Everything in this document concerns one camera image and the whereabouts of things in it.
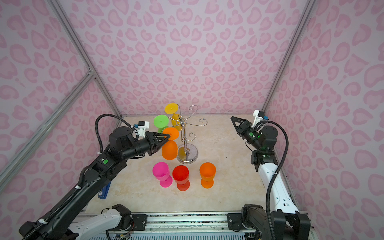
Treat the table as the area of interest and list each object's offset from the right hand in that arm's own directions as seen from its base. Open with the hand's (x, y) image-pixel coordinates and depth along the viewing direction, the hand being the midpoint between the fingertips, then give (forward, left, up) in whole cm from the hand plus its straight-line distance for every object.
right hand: (232, 119), depth 69 cm
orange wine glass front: (-9, +30, -12) cm, 33 cm away
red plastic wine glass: (-17, +25, -25) cm, 39 cm away
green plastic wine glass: (+1, +34, -3) cm, 34 cm away
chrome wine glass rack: (+2, +24, -35) cm, 42 cm away
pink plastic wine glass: (-16, +35, -22) cm, 44 cm away
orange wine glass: (-16, +11, -25) cm, 31 cm away
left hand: (-10, +27, +1) cm, 29 cm away
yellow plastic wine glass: (+10, +30, -3) cm, 31 cm away
